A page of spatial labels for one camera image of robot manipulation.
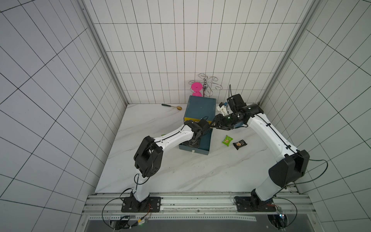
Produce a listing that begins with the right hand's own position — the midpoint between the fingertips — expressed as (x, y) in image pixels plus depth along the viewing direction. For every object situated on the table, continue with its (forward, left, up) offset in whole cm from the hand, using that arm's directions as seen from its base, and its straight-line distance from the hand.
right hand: (207, 126), depth 78 cm
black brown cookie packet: (+2, -24, -22) cm, 33 cm away
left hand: (-5, +11, -14) cm, 19 cm away
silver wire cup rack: (+31, 0, +6) cm, 32 cm away
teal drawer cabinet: (+15, +5, -1) cm, 16 cm away
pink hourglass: (+26, +7, +6) cm, 27 cm away
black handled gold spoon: (+34, +21, -22) cm, 46 cm away
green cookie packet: (+5, -16, -22) cm, 28 cm away
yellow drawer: (-1, +7, +7) cm, 10 cm away
